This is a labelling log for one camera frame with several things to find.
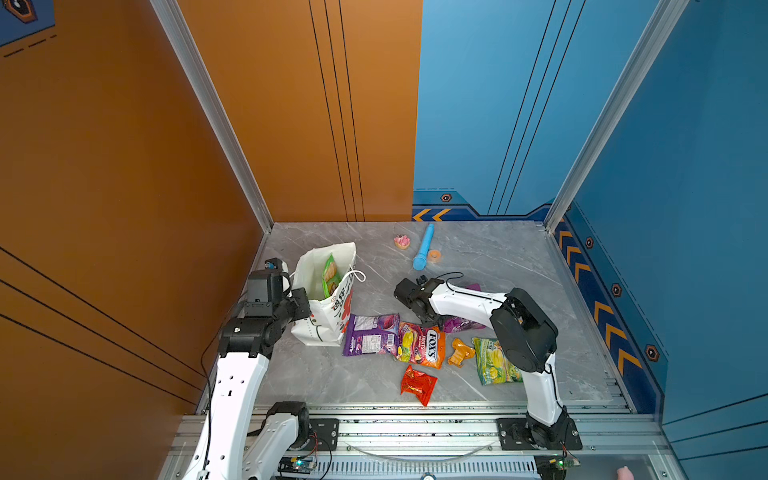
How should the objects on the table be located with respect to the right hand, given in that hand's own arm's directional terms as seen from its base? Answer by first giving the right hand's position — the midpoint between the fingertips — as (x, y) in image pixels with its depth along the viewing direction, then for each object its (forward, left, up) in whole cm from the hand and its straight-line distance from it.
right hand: (438, 315), depth 94 cm
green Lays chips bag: (+2, +31, +18) cm, 36 cm away
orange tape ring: (+24, -1, +1) cm, 24 cm away
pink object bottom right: (-40, -38, +1) cm, 55 cm away
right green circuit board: (-39, -24, -3) cm, 46 cm away
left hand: (-5, +37, +22) cm, 44 cm away
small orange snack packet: (-12, -5, +1) cm, 13 cm away
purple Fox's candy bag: (-8, +20, +3) cm, 22 cm away
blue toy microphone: (+19, +5, +3) cm, 20 cm away
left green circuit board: (-38, +37, -1) cm, 54 cm away
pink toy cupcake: (+30, +11, +3) cm, 32 cm away
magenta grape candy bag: (-5, -4, +5) cm, 8 cm away
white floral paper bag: (-10, +31, +14) cm, 36 cm away
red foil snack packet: (-22, +7, +3) cm, 23 cm away
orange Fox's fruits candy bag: (-11, +5, +3) cm, 13 cm away
